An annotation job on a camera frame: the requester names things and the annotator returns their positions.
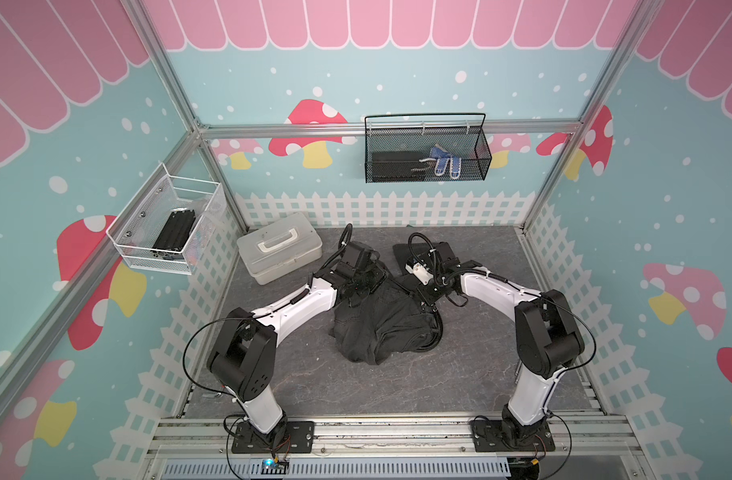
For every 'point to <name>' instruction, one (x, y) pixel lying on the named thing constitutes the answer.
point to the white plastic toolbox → (279, 247)
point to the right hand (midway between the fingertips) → (420, 292)
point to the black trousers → (390, 320)
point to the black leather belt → (429, 307)
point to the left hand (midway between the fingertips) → (388, 279)
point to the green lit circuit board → (274, 467)
